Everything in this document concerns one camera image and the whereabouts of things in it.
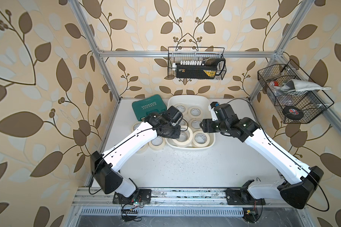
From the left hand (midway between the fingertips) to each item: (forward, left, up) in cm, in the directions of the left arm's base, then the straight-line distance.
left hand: (177, 134), depth 74 cm
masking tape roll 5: (+33, -14, -21) cm, 42 cm away
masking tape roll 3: (+9, -16, -21) cm, 28 cm away
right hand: (+5, -15, +3) cm, 16 cm away
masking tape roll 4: (+36, -4, -20) cm, 41 cm away
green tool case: (+33, +26, -17) cm, 45 cm away
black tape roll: (+8, -59, +9) cm, 61 cm away
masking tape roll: (0, +22, -19) cm, 29 cm away
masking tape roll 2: (+5, +13, -21) cm, 26 cm away
